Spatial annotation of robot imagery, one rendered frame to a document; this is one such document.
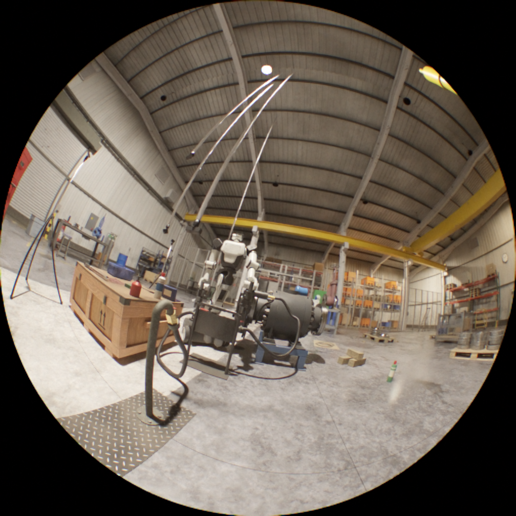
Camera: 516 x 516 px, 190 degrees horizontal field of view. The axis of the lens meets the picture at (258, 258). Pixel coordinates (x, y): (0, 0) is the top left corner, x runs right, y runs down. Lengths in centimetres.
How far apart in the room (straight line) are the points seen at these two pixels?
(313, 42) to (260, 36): 187
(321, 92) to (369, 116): 231
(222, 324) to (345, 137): 851
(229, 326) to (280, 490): 115
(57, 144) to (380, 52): 1254
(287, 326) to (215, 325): 90
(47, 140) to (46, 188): 209
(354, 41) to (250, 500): 874
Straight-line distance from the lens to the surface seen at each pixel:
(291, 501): 77
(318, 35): 784
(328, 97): 803
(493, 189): 1143
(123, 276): 191
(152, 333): 62
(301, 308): 189
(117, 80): 1123
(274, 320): 184
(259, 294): 166
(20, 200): 885
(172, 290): 152
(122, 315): 108
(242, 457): 83
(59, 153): 907
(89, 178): 912
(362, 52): 813
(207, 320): 134
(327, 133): 837
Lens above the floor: 69
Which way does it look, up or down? 16 degrees up
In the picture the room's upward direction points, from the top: 14 degrees clockwise
